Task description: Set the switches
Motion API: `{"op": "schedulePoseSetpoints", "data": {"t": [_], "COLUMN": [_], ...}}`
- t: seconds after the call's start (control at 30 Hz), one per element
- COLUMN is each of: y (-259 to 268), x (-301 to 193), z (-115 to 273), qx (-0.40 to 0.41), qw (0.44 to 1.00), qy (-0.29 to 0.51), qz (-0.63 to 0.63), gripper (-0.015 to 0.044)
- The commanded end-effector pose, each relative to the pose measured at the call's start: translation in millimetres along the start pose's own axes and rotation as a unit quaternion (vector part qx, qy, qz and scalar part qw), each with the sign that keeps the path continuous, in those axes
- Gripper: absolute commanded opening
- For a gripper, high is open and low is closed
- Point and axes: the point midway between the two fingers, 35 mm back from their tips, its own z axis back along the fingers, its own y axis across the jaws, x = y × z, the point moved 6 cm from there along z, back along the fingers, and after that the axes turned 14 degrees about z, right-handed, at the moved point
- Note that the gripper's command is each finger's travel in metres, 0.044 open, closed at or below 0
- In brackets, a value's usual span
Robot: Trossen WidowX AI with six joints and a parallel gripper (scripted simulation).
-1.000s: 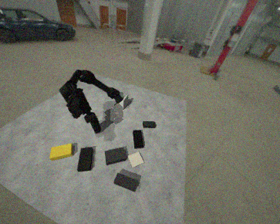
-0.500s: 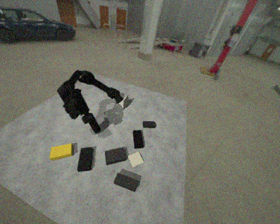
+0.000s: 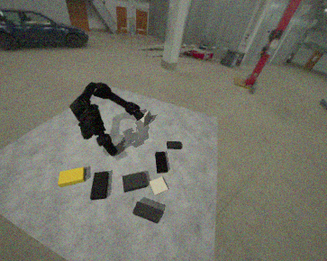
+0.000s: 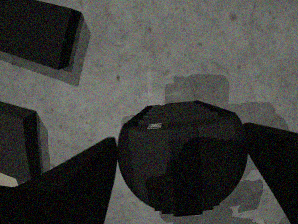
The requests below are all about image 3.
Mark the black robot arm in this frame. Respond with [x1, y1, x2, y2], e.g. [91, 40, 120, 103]
[69, 82, 145, 140]

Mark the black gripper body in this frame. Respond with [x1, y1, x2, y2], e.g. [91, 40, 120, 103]
[96, 120, 112, 147]

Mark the beige square tile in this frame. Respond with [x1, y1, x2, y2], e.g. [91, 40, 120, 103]
[149, 176, 168, 196]

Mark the yellow box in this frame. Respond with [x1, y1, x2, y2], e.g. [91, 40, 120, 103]
[58, 167, 85, 187]

